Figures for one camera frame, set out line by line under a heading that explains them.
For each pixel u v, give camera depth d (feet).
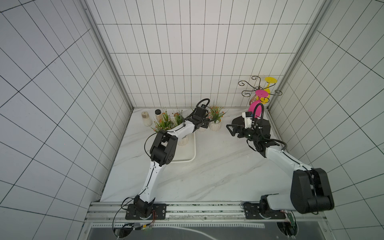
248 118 2.49
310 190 1.38
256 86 2.92
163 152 1.93
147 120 3.47
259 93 2.78
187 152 3.07
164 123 3.08
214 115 3.28
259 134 2.18
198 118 2.68
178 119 3.18
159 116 3.42
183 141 3.05
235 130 2.49
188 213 2.43
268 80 3.01
